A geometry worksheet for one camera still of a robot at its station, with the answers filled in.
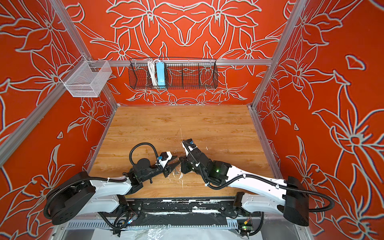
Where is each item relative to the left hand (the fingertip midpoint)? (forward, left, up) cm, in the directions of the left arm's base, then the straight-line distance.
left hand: (178, 158), depth 77 cm
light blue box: (+44, +14, +21) cm, 51 cm away
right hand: (-2, 0, +4) cm, 5 cm away
